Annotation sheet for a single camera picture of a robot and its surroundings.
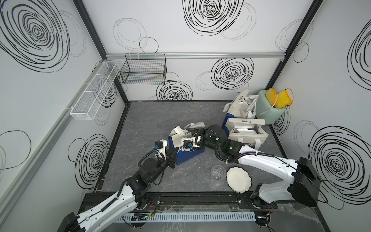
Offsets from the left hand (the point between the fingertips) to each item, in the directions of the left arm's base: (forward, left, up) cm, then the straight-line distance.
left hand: (177, 149), depth 74 cm
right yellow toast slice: (+37, -69, +3) cm, 78 cm away
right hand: (+7, -6, +7) cm, 11 cm away
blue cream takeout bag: (+2, 0, +7) cm, 7 cm away
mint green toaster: (+32, -57, -4) cm, 66 cm away
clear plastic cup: (-6, -23, -16) cm, 29 cm away
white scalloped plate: (-10, -34, -15) cm, 39 cm away
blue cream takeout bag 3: (+13, -40, -1) cm, 42 cm away
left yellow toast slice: (+39, -61, +4) cm, 72 cm away
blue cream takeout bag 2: (+31, -41, +1) cm, 51 cm away
